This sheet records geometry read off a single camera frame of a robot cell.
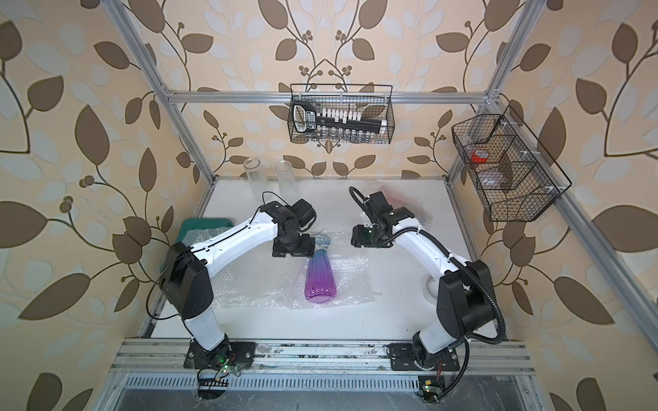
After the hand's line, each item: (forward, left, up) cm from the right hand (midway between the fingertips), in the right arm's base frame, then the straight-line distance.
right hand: (359, 241), depth 86 cm
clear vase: (+31, +40, +9) cm, 51 cm away
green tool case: (+15, +61, -6) cm, 63 cm away
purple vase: (-13, +13, -3) cm, 19 cm away
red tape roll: (+17, -39, +22) cm, 48 cm away
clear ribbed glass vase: (+29, +28, +1) cm, 40 cm away
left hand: (-3, +20, +1) cm, 21 cm away
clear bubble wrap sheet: (-9, +33, -11) cm, 35 cm away
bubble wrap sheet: (-8, +3, -10) cm, 14 cm away
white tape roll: (-14, -23, -9) cm, 28 cm away
